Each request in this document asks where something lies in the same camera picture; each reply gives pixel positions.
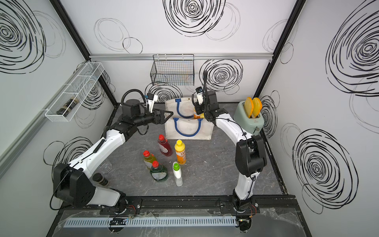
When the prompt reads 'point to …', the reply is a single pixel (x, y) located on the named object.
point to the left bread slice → (249, 106)
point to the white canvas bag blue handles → (182, 125)
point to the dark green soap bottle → (158, 172)
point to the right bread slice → (256, 106)
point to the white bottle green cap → (177, 174)
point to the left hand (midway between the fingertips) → (168, 112)
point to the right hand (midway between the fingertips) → (199, 101)
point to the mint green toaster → (251, 126)
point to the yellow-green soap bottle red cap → (148, 160)
